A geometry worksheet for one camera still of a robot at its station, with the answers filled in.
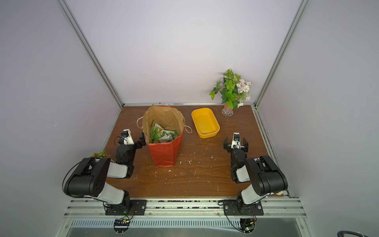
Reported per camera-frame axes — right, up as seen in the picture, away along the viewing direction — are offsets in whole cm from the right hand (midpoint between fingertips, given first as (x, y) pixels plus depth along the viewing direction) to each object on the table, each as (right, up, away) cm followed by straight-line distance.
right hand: (240, 135), depth 87 cm
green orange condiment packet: (-46, -3, +5) cm, 47 cm away
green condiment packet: (-53, +2, +8) cm, 54 cm away
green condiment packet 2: (-42, 0, +13) cm, 44 cm away
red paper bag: (-44, -9, -9) cm, 46 cm away
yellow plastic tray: (-19, +7, +24) cm, 31 cm away
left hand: (-64, +1, +2) cm, 64 cm away
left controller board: (-65, -44, -15) cm, 79 cm away
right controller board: (-2, -42, -17) cm, 45 cm away
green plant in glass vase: (-6, +26, -4) cm, 27 cm away
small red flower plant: (-78, -9, -10) cm, 79 cm away
